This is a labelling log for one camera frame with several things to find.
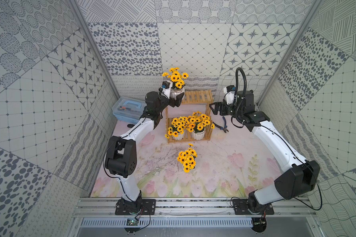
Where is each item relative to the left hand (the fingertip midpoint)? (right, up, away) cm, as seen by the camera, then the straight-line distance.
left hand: (183, 90), depth 81 cm
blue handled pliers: (+30, -23, +24) cm, 45 cm away
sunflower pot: (+2, -36, -8) cm, 37 cm away
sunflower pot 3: (+8, -19, +7) cm, 22 cm away
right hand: (+19, -9, -1) cm, 21 cm away
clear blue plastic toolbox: (-40, -9, +24) cm, 47 cm away
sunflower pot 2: (-4, -23, +5) cm, 24 cm away
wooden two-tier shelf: (+5, -6, +4) cm, 9 cm away
